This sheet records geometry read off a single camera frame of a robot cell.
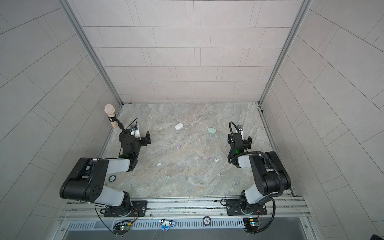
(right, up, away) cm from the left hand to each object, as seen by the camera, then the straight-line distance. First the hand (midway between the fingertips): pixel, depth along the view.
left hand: (143, 129), depth 92 cm
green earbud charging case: (+43, -2, +8) cm, 44 cm away
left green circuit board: (0, -41, -27) cm, 49 cm away
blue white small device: (+20, -40, -26) cm, 52 cm away
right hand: (+62, -3, +3) cm, 62 cm away
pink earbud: (+23, -10, 0) cm, 25 cm away
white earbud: (+12, -19, -7) cm, 24 cm away
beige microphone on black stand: (-12, +12, -15) cm, 22 cm away
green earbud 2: (+46, -24, -10) cm, 53 cm away
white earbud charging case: (+21, +1, +9) cm, 23 cm away
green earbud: (+18, -25, -11) cm, 33 cm away
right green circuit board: (+59, -41, -24) cm, 76 cm away
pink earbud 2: (+41, -17, -4) cm, 44 cm away
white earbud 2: (+46, -17, -5) cm, 49 cm away
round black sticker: (+39, -40, -24) cm, 60 cm away
